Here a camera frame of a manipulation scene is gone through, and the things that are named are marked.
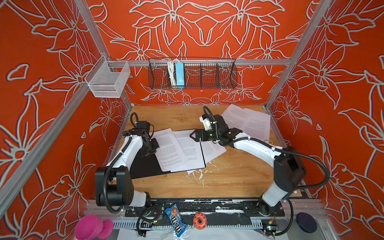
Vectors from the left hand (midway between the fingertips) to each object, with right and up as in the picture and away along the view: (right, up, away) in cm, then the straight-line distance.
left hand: (155, 150), depth 85 cm
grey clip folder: (-1, -6, -10) cm, 12 cm away
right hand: (+22, +9, -3) cm, 24 cm away
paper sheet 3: (+34, -2, +10) cm, 35 cm away
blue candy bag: (+13, -29, -14) cm, 35 cm away
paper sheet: (+7, -3, +5) cm, 10 cm away
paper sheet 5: (+70, +13, +21) cm, 74 cm away
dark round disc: (+76, -31, -16) cm, 83 cm away
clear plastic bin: (-33, +44, +9) cm, 56 cm away
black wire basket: (+36, +49, +12) cm, 62 cm away
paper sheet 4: (+61, +18, +26) cm, 68 cm away
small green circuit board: (+59, -34, -17) cm, 70 cm away
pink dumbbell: (-20, -25, -27) cm, 42 cm away
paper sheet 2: (+20, -2, +10) cm, 23 cm away
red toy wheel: (+25, -30, -17) cm, 42 cm away
